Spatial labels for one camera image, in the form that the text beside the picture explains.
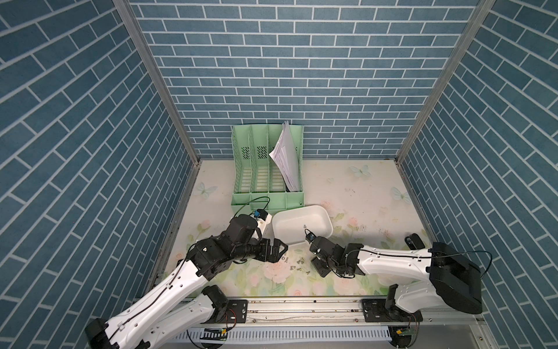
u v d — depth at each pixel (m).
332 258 0.63
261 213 0.64
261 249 0.61
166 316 0.52
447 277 0.43
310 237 0.76
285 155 0.89
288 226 0.94
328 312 0.76
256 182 1.11
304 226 0.94
